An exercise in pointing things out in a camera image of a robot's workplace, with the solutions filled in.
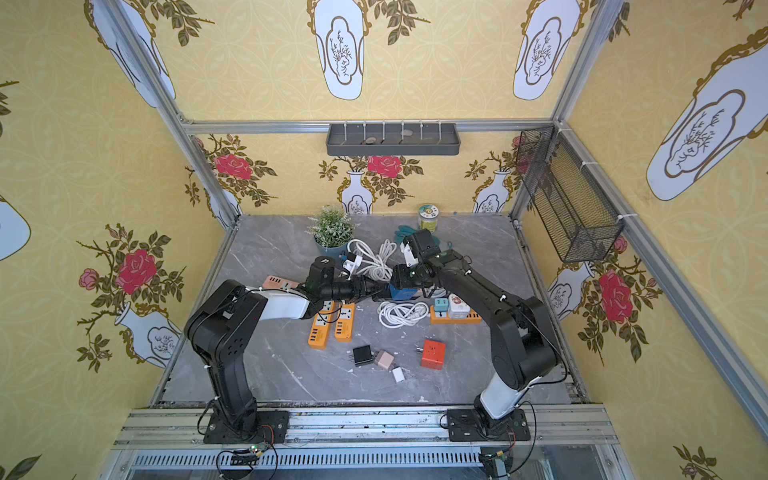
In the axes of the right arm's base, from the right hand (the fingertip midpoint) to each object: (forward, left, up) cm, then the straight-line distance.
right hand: (393, 281), depth 89 cm
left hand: (-2, +4, -2) cm, 5 cm away
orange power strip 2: (-10, +14, -8) cm, 19 cm away
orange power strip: (-11, +21, -9) cm, 25 cm away
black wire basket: (+6, -47, +21) cm, 52 cm away
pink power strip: (+4, +41, -9) cm, 42 cm away
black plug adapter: (-18, +8, -10) cm, 22 cm away
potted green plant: (+15, +20, +5) cm, 26 cm away
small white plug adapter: (-23, -2, -10) cm, 25 cm away
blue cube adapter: (-6, -3, +4) cm, 8 cm away
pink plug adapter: (-20, +2, -9) cm, 22 cm away
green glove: (+30, -2, -11) cm, 32 cm away
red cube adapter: (-19, -12, -5) cm, 23 cm away
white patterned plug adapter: (-7, -19, -3) cm, 20 cm away
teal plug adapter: (-5, -14, -4) cm, 16 cm away
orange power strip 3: (-7, -24, -9) cm, 27 cm away
